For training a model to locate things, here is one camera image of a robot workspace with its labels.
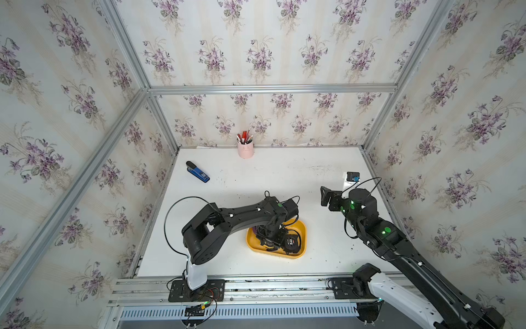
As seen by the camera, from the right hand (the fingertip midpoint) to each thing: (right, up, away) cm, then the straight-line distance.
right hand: (335, 188), depth 75 cm
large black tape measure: (-15, -23, +5) cm, 28 cm away
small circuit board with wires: (-50, -42, -4) cm, 65 cm away
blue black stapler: (-62, +5, +31) cm, 70 cm away
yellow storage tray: (-31, -24, +8) cm, 40 cm away
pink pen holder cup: (-37, +17, +38) cm, 56 cm away
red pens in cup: (-38, +23, +36) cm, 57 cm away
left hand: (-22, -24, +7) cm, 33 cm away
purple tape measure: (-30, -17, +5) cm, 35 cm away
